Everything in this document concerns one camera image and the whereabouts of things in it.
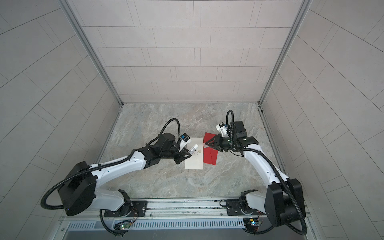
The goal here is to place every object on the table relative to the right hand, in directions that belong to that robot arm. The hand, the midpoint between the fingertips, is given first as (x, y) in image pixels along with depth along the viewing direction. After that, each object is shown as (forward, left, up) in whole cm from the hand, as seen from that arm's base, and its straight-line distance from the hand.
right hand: (207, 144), depth 76 cm
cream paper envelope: (-1, +7, -16) cm, 17 cm away
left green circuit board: (-30, +39, -13) cm, 51 cm away
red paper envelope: (+2, -2, -16) cm, 16 cm away
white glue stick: (-1, +8, -3) cm, 9 cm away
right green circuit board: (-32, -18, -18) cm, 41 cm away
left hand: (-1, +7, -5) cm, 9 cm away
